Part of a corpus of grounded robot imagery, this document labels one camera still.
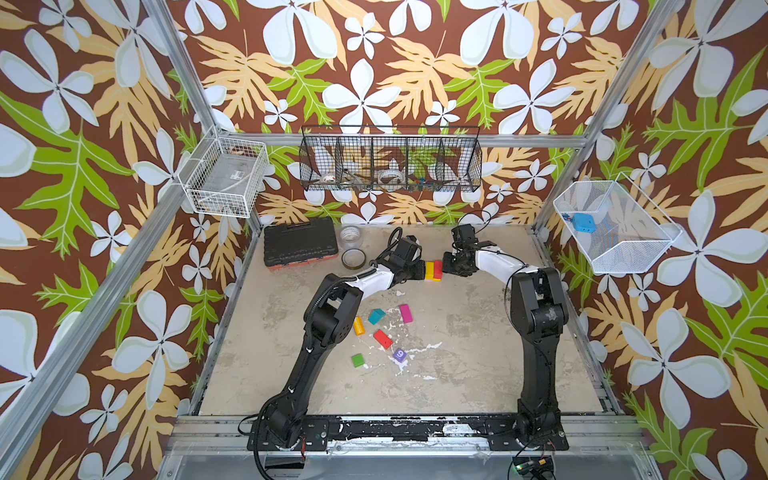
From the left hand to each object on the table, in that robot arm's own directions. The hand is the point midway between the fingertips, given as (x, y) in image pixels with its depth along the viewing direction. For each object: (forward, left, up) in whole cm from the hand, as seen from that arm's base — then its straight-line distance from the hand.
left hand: (423, 263), depth 103 cm
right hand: (+1, -8, -2) cm, 8 cm away
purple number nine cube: (-31, +9, -3) cm, 33 cm away
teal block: (-18, +16, -4) cm, 25 cm away
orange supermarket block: (-22, +22, -4) cm, 31 cm away
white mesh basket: (-4, -51, +24) cm, 56 cm away
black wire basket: (+24, +12, +26) cm, 38 cm away
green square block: (-32, +22, -5) cm, 39 cm away
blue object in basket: (-1, -44, +22) cm, 50 cm away
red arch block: (-3, -4, 0) cm, 5 cm away
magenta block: (-18, +7, -4) cm, 19 cm away
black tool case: (+11, +47, -3) cm, 49 cm away
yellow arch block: (-3, -2, 0) cm, 3 cm away
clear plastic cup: (+16, +27, -5) cm, 32 cm away
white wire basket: (+9, +61, +30) cm, 69 cm away
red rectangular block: (-26, +14, -5) cm, 30 cm away
